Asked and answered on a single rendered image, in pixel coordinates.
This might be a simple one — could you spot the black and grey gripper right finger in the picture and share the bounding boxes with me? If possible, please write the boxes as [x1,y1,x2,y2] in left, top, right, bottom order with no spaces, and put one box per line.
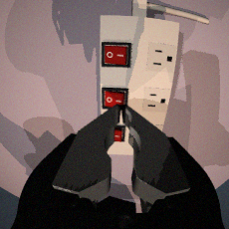
[121,104,225,229]

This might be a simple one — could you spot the white power strip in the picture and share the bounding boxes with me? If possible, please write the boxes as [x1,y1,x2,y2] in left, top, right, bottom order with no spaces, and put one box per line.
[101,0,209,155]

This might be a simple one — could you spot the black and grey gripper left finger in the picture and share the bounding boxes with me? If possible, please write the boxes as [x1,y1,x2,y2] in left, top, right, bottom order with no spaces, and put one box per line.
[10,104,121,229]

